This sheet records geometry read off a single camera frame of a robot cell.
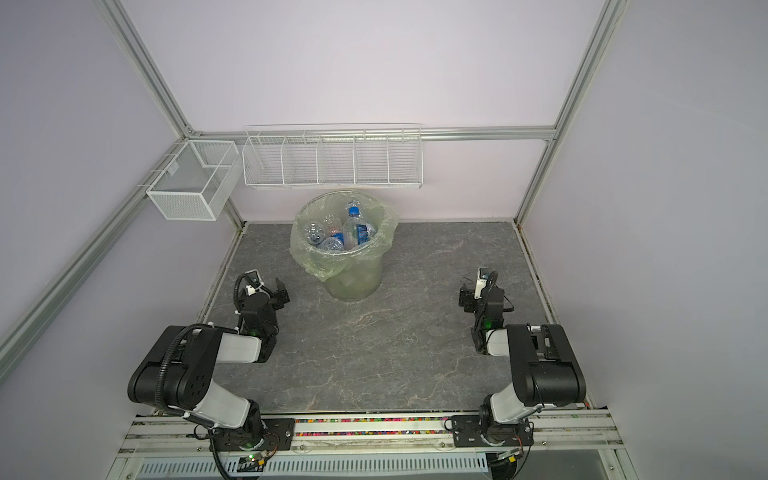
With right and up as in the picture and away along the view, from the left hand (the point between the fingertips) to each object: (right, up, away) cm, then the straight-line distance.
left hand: (264, 285), depth 91 cm
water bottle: (+19, +16, -12) cm, 27 cm away
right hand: (+68, -1, +3) cm, 68 cm away
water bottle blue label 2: (+21, +20, +3) cm, 29 cm away
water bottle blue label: (+24, +13, -12) cm, 29 cm away
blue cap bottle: (+29, +16, -7) cm, 34 cm away
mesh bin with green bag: (+27, +4, -5) cm, 28 cm away
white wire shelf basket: (+20, +42, +7) cm, 47 cm away
